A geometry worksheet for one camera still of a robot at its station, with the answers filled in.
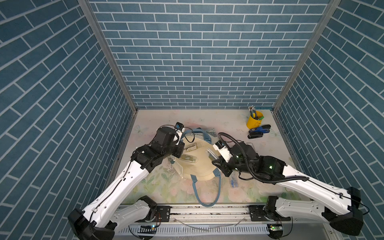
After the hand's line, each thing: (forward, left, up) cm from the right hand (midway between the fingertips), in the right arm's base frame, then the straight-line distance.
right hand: (215, 161), depth 68 cm
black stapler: (+32, -28, -20) cm, 47 cm away
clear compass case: (+1, +2, +4) cm, 4 cm away
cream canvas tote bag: (+6, +5, -24) cm, 26 cm away
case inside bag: (+11, +14, -20) cm, 27 cm away
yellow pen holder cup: (+38, -27, -15) cm, 49 cm away
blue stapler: (+36, -35, -19) cm, 54 cm away
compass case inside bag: (+17, +13, -18) cm, 28 cm away
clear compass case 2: (-1, -13, -23) cm, 26 cm away
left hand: (+8, +15, +1) cm, 17 cm away
